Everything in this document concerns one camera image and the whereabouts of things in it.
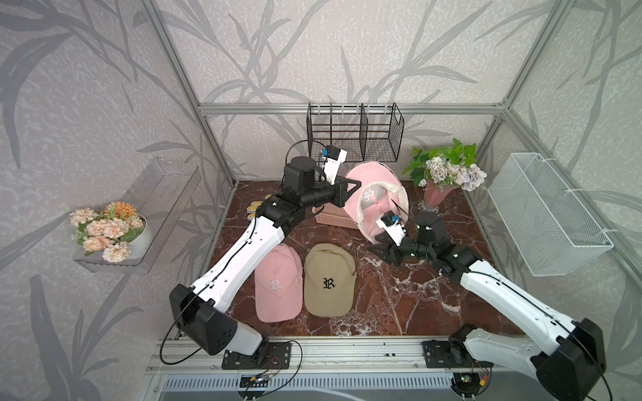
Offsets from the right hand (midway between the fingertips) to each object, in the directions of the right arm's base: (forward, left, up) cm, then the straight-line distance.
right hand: (373, 240), depth 75 cm
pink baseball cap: (-8, +30, -13) cm, 34 cm away
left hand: (+7, +5, +17) cm, 19 cm away
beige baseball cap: (-5, +14, -12) cm, 19 cm away
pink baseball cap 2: (+10, -2, +12) cm, 16 cm away
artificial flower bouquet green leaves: (+24, -26, +8) cm, 36 cm away
